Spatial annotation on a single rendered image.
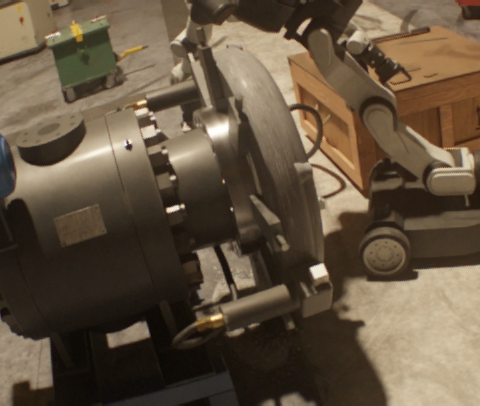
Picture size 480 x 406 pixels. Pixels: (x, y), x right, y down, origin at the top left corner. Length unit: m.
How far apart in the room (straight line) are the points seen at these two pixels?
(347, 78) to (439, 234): 0.66
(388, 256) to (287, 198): 0.87
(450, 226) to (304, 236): 0.87
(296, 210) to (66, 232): 0.57
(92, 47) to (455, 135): 3.06
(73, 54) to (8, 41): 2.79
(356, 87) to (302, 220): 0.81
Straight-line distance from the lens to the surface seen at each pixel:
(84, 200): 1.65
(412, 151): 2.40
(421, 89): 2.85
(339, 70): 2.27
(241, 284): 2.51
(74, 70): 5.13
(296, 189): 1.59
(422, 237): 2.39
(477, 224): 2.39
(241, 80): 1.67
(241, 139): 1.64
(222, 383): 1.83
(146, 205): 1.64
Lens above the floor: 1.49
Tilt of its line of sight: 29 degrees down
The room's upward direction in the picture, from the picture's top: 13 degrees counter-clockwise
